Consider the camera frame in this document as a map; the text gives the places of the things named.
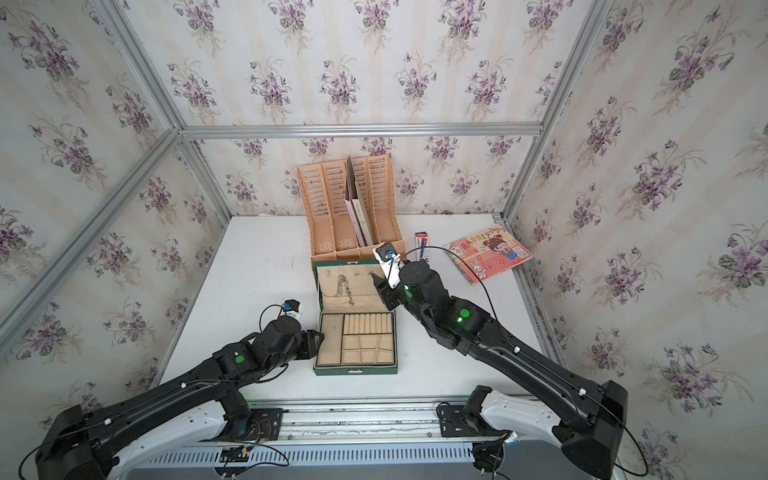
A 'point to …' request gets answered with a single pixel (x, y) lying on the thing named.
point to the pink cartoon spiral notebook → (490, 252)
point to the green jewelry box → (360, 330)
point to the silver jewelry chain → (342, 279)
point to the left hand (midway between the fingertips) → (323, 342)
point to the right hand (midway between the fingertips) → (386, 269)
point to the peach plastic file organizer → (322, 191)
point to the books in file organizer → (357, 219)
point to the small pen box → (422, 246)
